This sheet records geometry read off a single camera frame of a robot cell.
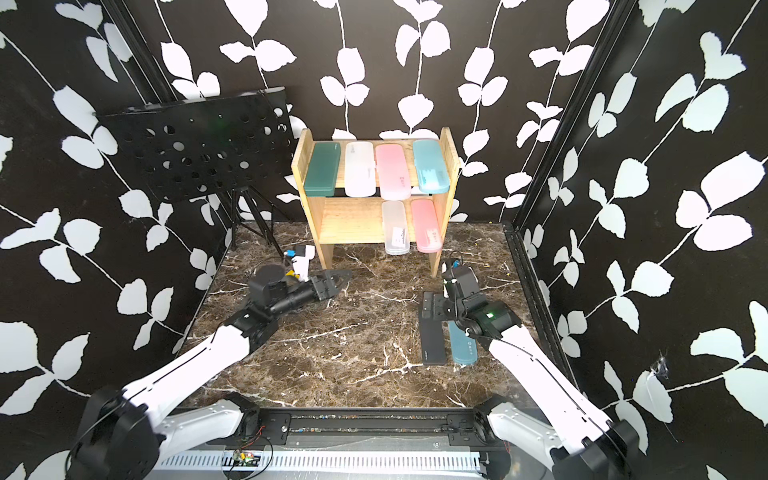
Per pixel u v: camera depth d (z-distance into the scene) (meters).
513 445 0.57
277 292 0.59
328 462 0.70
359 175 0.71
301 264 0.69
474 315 0.52
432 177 0.71
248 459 0.71
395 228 0.90
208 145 0.75
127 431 0.38
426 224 0.91
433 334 0.90
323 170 0.75
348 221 0.93
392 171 0.73
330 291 0.66
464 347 0.88
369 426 0.76
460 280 0.56
